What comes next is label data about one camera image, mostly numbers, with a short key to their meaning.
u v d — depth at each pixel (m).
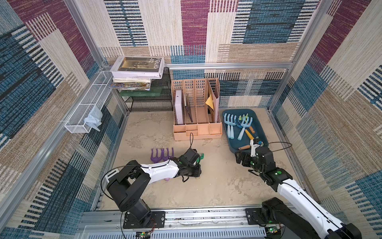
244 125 1.08
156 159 0.94
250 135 1.02
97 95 0.83
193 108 1.26
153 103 1.19
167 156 0.96
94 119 0.66
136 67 0.83
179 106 0.96
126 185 0.46
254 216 0.73
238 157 0.77
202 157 0.94
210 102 0.89
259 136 1.01
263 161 0.62
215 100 0.86
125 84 0.83
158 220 0.73
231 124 1.11
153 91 1.00
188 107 1.12
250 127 1.07
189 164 0.70
